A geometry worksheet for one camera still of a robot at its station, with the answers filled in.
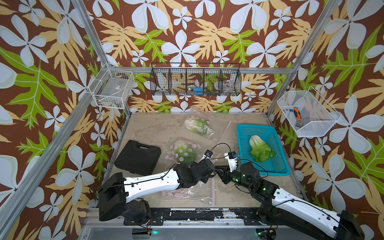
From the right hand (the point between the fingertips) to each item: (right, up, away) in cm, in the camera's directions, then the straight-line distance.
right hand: (213, 168), depth 75 cm
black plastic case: (-44, +2, +13) cm, 46 cm away
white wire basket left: (-57, +44, +11) cm, 73 cm away
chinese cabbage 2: (-5, +22, +28) cm, 36 cm away
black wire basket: (-25, +52, +21) cm, 62 cm away
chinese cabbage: (+31, +7, +15) cm, 35 cm away
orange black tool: (+50, +29, +10) cm, 58 cm away
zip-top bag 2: (-16, +7, +11) cm, 21 cm away
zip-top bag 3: (+9, +21, +35) cm, 42 cm away
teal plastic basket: (+40, -2, +12) cm, 42 cm away
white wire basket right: (+55, +28, +7) cm, 62 cm away
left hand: (-3, 0, +3) cm, 4 cm away
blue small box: (-6, +44, +19) cm, 48 cm away
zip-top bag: (-8, -16, +8) cm, 19 cm away
